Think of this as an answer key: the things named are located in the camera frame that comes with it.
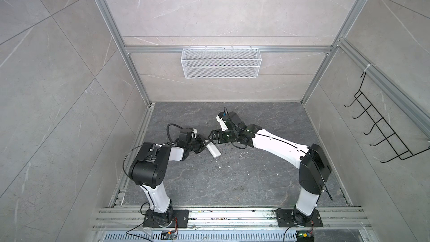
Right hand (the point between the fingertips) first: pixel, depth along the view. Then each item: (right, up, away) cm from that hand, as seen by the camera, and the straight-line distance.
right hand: (214, 135), depth 84 cm
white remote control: (0, -9, +7) cm, 11 cm away
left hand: (-2, -2, +10) cm, 10 cm away
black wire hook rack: (+69, -3, -25) cm, 73 cm away
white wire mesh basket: (+3, +42, +16) cm, 46 cm away
